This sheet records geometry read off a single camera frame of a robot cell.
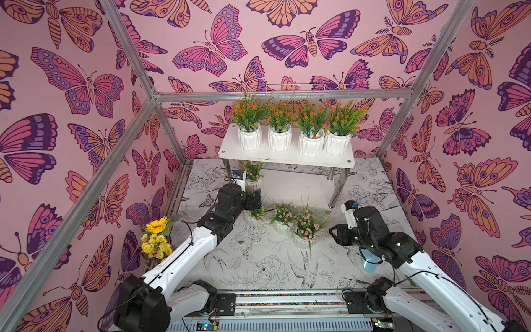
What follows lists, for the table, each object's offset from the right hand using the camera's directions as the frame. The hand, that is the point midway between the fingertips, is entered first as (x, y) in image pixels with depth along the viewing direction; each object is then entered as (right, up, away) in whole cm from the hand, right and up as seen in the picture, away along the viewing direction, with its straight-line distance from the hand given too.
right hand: (334, 229), depth 76 cm
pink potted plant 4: (-10, +1, +2) cm, 10 cm away
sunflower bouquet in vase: (-60, -1, -11) cm, 61 cm away
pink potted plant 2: (-28, +5, +6) cm, 29 cm away
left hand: (-31, +15, +4) cm, 35 cm away
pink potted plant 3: (-20, +2, +5) cm, 20 cm away
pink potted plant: (-31, +21, +10) cm, 39 cm away
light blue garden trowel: (+6, -6, -15) cm, 17 cm away
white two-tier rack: (-39, +29, 0) cm, 49 cm away
